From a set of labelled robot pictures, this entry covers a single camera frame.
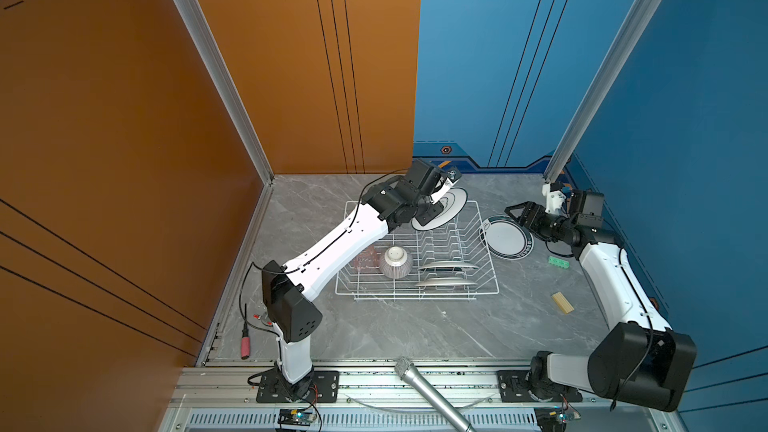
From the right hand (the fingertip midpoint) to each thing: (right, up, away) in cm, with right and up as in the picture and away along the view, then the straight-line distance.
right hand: (512, 214), depth 82 cm
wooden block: (+17, -26, +5) cm, 31 cm away
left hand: (-23, +6, -5) cm, 24 cm away
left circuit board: (-56, -48, -11) cm, 75 cm away
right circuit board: (+6, -48, -11) cm, 50 cm away
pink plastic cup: (-40, -14, +5) cm, 43 cm away
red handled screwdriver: (-73, -34, -1) cm, 81 cm away
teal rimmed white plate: (+3, -7, +18) cm, 19 cm away
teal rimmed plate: (-16, +3, +1) cm, 16 cm away
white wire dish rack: (-13, -9, +12) cm, 20 cm away
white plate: (-19, -18, -2) cm, 26 cm away
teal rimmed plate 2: (-17, -16, +7) cm, 24 cm away
